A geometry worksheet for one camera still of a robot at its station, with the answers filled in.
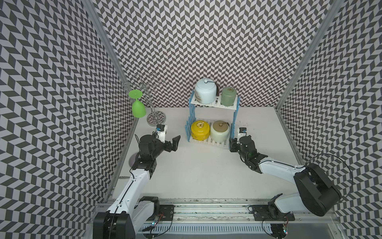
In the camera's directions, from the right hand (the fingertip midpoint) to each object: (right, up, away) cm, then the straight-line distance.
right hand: (232, 140), depth 90 cm
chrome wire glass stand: (-55, +14, +23) cm, 61 cm away
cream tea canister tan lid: (-7, +5, +1) cm, 9 cm away
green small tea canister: (-4, +26, -11) cm, 28 cm away
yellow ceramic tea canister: (-19, +6, +3) cm, 21 cm away
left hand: (-35, +4, -9) cm, 37 cm away
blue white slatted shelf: (-10, +21, -6) cm, 24 cm away
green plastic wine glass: (-57, +19, -2) cm, 60 cm away
